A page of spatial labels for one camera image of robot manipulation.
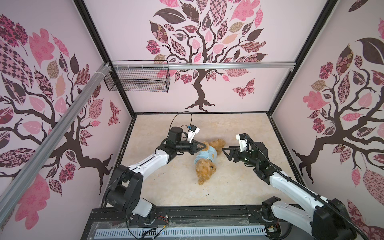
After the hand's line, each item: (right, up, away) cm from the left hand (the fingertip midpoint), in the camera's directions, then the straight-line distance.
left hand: (204, 146), depth 79 cm
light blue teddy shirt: (+3, -4, +2) cm, 6 cm away
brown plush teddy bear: (-1, -9, -8) cm, 12 cm away
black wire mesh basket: (-52, +50, +42) cm, 84 cm away
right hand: (+12, 0, 0) cm, 12 cm away
